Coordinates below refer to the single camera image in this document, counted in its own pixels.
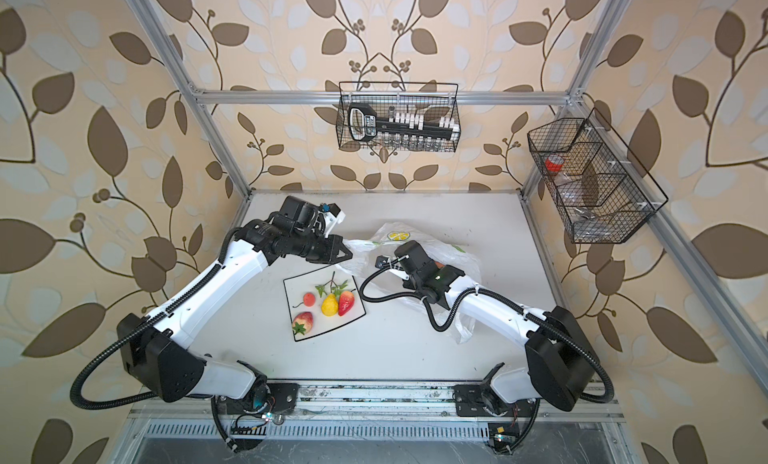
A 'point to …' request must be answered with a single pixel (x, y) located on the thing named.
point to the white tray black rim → (298, 285)
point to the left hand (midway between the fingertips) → (354, 253)
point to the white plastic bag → (359, 257)
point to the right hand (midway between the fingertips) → (418, 259)
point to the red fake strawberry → (345, 302)
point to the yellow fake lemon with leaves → (330, 301)
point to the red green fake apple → (303, 323)
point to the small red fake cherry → (308, 300)
